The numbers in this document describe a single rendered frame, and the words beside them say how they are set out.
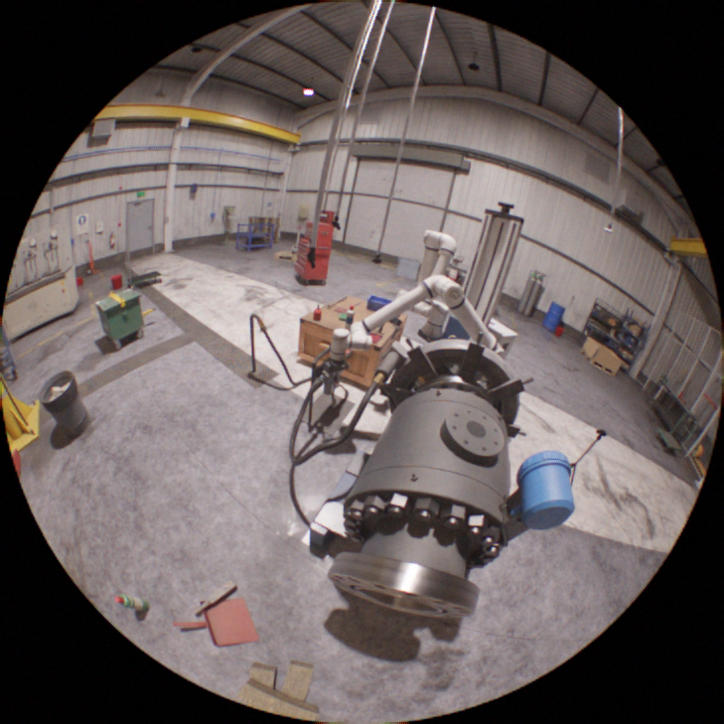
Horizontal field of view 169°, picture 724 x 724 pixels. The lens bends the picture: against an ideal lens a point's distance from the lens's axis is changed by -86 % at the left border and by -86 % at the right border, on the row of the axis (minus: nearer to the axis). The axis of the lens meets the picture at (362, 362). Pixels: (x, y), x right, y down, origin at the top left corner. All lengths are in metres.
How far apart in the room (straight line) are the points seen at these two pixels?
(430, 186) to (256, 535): 10.16
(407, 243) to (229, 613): 10.19
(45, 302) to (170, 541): 5.01
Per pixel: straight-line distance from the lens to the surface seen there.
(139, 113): 10.82
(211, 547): 1.51
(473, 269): 2.11
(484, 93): 11.46
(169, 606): 1.58
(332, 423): 1.89
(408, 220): 10.00
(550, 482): 0.69
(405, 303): 1.44
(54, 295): 5.76
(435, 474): 0.69
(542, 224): 9.73
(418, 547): 0.71
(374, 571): 0.64
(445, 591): 0.65
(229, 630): 1.46
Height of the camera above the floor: 1.40
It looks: 32 degrees down
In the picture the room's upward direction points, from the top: 13 degrees clockwise
